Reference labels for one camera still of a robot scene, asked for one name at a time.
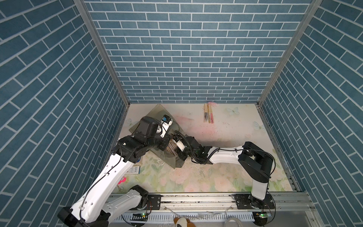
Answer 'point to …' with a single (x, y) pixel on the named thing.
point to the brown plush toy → (182, 222)
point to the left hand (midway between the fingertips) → (173, 136)
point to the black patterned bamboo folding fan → (206, 113)
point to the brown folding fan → (171, 147)
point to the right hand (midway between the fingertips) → (176, 149)
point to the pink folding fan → (211, 103)
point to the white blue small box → (135, 170)
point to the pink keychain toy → (124, 180)
